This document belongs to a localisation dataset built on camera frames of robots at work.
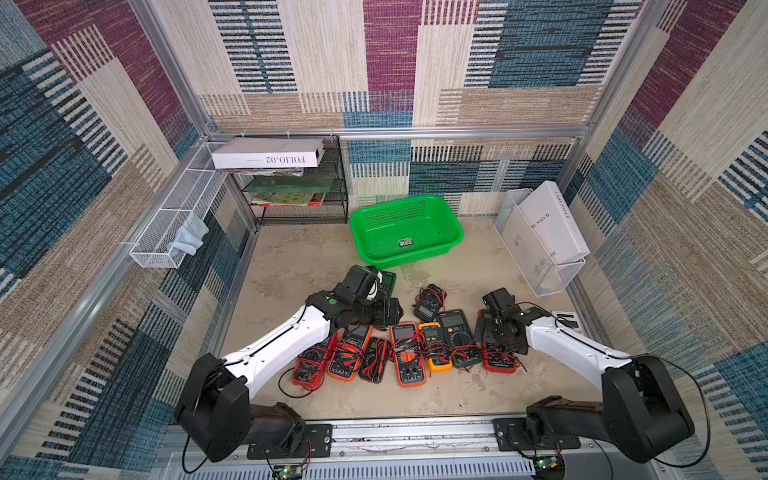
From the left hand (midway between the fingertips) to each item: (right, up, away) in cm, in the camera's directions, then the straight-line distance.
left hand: (389, 311), depth 81 cm
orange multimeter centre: (+5, -11, +3) cm, 12 cm away
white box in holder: (+50, +24, +10) cm, 56 cm away
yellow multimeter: (+13, -11, +3) cm, 18 cm away
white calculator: (+55, -5, +12) cm, 56 cm away
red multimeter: (-21, -15, -2) cm, 26 cm away
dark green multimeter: (0, +5, +18) cm, 19 cm away
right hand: (+30, -8, +8) cm, 32 cm away
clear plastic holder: (+45, +13, +15) cm, 50 cm away
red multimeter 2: (+29, -14, +1) cm, 32 cm away
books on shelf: (-25, +35, +12) cm, 45 cm away
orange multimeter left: (-12, -12, +1) cm, 16 cm away
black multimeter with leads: (-4, -14, +1) cm, 14 cm away
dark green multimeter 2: (+20, -9, +6) cm, 23 cm away
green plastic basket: (+6, +24, +37) cm, 44 cm away
